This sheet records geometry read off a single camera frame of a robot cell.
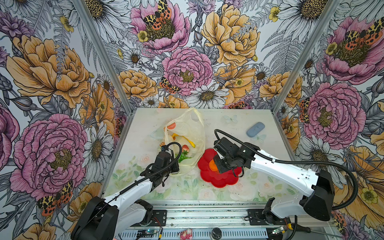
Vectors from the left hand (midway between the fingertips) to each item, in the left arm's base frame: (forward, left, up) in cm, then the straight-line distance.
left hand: (177, 165), depth 88 cm
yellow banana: (+23, +4, -3) cm, 24 cm away
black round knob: (-33, -19, +6) cm, 38 cm away
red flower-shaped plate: (-7, -24, -4) cm, 25 cm away
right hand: (-8, -23, +10) cm, 26 cm away
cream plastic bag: (+21, -6, +6) cm, 22 cm away
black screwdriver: (-32, -62, -2) cm, 70 cm away
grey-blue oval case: (+28, -54, -2) cm, 60 cm away
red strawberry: (+14, -4, -3) cm, 15 cm away
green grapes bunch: (+5, -2, 0) cm, 6 cm away
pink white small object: (-32, -6, -1) cm, 33 cm away
